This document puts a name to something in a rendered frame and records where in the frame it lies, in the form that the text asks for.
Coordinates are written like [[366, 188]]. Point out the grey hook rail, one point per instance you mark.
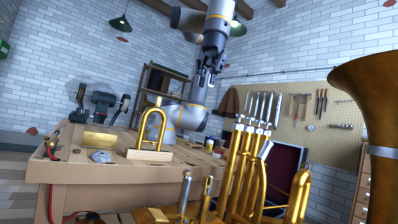
[[343, 101]]

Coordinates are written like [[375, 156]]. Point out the brass valve slide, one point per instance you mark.
[[146, 124]]

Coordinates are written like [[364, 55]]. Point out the yellow polishing cloth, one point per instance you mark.
[[99, 140]]

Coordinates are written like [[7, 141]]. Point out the grey wall pipe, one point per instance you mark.
[[280, 72]]

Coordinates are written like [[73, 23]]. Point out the grey metal band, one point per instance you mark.
[[382, 151]]

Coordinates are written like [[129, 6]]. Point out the brown bumper cork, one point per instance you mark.
[[76, 151]]

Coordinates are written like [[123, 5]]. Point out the brass trigger lever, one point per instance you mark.
[[206, 192]]

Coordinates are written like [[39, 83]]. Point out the red and white tin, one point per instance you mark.
[[217, 154]]

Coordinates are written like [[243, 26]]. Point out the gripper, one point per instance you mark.
[[214, 42]]

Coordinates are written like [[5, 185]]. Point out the silver file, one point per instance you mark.
[[251, 104], [257, 105], [270, 107], [263, 106], [277, 110], [247, 101]]

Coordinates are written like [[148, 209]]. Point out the grey cup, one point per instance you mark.
[[222, 142]]

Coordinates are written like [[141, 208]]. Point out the wooden drawer cabinet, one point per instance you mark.
[[360, 186]]

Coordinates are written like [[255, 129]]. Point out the orange gas tank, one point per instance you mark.
[[90, 219]]

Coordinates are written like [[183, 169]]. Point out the dark maroon lined instrument case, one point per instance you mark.
[[283, 174]]

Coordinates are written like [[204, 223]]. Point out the brown wooden bar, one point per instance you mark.
[[341, 126]]

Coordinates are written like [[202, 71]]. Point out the dark green bench buffer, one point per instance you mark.
[[102, 104]]

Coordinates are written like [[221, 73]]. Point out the tan pegboard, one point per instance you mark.
[[323, 146]]

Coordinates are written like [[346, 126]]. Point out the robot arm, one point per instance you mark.
[[192, 115]]

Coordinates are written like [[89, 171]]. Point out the small silver round disc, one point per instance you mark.
[[310, 127]]

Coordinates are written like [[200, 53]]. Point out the green pendant lamp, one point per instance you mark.
[[120, 24], [239, 29]]

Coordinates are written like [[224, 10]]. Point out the wooden workbench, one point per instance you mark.
[[93, 177]]

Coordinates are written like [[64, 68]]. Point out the silver cylinder pin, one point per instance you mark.
[[184, 192]]

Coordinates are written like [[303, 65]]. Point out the brown hanging apron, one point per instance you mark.
[[228, 104]]

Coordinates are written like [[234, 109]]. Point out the brass torch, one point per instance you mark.
[[52, 142]]

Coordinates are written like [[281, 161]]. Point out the black bottle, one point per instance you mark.
[[206, 141]]

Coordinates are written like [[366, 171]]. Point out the grey crumpled rag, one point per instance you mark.
[[100, 156]]

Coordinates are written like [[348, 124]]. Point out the brass tuba body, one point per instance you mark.
[[381, 124]]

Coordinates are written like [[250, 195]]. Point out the wooden block with green felt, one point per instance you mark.
[[148, 154]]

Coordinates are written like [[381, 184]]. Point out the silver valve button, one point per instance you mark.
[[250, 120], [240, 117], [259, 123], [268, 126]]

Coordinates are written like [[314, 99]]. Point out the wooden shelf unit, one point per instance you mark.
[[161, 90]]

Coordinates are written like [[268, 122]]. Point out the white bottle with blue cap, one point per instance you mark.
[[209, 146]]

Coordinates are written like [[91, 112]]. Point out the green wall box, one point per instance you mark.
[[3, 49]]

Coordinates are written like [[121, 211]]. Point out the dark bench vise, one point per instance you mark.
[[79, 115]]

